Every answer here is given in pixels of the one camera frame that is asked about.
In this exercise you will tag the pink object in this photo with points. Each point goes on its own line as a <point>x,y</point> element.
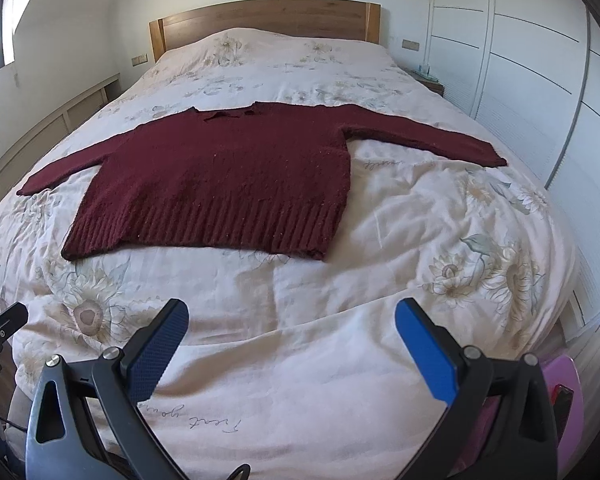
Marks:
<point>566,398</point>

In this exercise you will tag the wooden headboard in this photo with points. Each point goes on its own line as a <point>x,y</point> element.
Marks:
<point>332,19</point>

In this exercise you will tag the wall switch plate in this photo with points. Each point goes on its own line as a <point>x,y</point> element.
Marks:
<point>410,45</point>
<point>139,59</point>

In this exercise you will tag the white wardrobe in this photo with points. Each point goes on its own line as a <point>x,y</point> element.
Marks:
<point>529,71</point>

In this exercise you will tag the low white cabinet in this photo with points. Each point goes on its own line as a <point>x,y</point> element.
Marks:
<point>41,138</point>

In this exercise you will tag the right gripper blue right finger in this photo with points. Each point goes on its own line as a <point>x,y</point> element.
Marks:
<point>498,422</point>

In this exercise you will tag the bedside table with items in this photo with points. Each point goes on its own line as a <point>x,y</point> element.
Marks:
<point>427,79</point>

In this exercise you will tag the right wall switch plate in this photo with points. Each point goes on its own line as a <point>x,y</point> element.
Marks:
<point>410,45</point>

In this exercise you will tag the left wall switch plate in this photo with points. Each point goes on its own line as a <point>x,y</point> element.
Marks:
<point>139,59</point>

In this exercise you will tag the dark red knitted sweater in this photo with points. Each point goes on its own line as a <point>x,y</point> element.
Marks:
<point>272,177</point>

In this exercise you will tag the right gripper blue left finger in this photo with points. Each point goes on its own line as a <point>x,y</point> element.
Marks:
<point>84,421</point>

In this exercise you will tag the floral white duvet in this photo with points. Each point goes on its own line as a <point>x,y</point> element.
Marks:
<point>292,365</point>

